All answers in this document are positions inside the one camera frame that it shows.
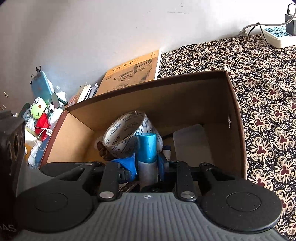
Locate white bottle teal cap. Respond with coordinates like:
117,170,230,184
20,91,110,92
136,133,158,189

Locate green frog plush toy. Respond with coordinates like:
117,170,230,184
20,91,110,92
30,97,47,120

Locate translucent plastic container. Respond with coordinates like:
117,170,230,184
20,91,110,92
173,125,214,167

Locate printed tape roll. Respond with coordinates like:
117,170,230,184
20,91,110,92
102,110,163,158

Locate blue clipboard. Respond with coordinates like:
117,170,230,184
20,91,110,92
30,66,54,105

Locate brown cardboard box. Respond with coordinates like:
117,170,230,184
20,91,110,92
41,70,247,178

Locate yellow illustrated book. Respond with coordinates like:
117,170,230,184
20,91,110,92
95,50,162,96

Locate floral patterned cloth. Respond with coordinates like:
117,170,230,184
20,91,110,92
158,35,295,240

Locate white power strip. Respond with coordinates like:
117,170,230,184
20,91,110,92
261,26,296,49

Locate black power adapter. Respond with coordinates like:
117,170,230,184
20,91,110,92
285,4,296,36

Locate black power cable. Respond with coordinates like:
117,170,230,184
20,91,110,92
248,22,296,61

